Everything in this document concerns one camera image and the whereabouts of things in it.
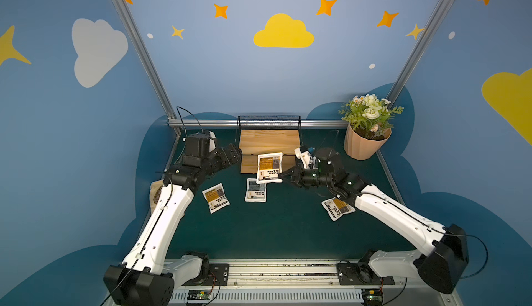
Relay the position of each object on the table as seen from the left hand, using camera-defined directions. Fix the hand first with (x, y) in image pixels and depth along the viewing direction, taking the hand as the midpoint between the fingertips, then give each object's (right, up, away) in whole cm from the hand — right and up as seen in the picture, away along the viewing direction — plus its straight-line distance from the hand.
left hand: (232, 152), depth 75 cm
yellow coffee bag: (-11, -21, +18) cm, 30 cm away
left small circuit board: (-11, -51, -3) cm, 52 cm away
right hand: (+18, -8, -3) cm, 20 cm away
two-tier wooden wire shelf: (+9, +8, +24) cm, 27 cm away
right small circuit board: (+51, -52, -2) cm, 73 cm away
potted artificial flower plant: (+61, +13, +20) cm, 66 cm away
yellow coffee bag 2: (+14, -6, 0) cm, 15 cm away
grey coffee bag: (+7, -19, +21) cm, 29 cm away
